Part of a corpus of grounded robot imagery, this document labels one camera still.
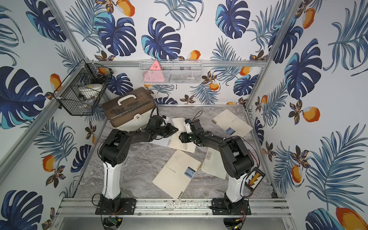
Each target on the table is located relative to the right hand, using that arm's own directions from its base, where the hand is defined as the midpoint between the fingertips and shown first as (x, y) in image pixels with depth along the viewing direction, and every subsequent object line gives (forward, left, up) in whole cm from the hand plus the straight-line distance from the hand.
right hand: (183, 136), depth 97 cm
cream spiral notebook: (-2, +7, -3) cm, 8 cm away
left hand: (+5, +3, +3) cm, 7 cm away
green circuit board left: (-47, +34, -6) cm, 59 cm away
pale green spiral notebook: (-17, -20, -6) cm, 27 cm away
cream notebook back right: (+15, -37, -5) cm, 40 cm away
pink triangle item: (+25, +18, +31) cm, 43 cm away
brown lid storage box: (+9, +33, +14) cm, 37 cm away
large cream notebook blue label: (-24, +3, -5) cm, 25 cm away
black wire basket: (+26, +61, +32) cm, 74 cm away
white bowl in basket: (+8, +51, +30) cm, 60 cm away
